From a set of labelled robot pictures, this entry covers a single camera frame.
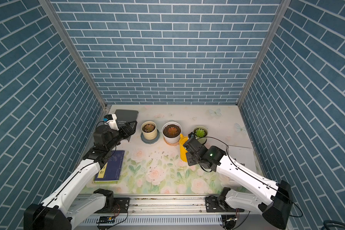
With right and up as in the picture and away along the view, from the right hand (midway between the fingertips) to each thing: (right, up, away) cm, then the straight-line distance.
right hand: (191, 156), depth 77 cm
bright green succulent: (+7, +11, +16) cm, 21 cm away
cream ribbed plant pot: (-27, +9, +19) cm, 34 cm away
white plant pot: (-13, +8, +12) cm, 19 cm away
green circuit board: (-44, -31, -5) cm, 54 cm away
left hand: (-30, +17, +1) cm, 35 cm away
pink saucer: (-12, +3, +18) cm, 22 cm away
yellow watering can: (-4, +2, 0) cm, 5 cm away
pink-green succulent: (-27, +14, +19) cm, 36 cm away
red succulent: (-11, +12, +15) cm, 22 cm away
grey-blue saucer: (-27, +4, +20) cm, 34 cm away
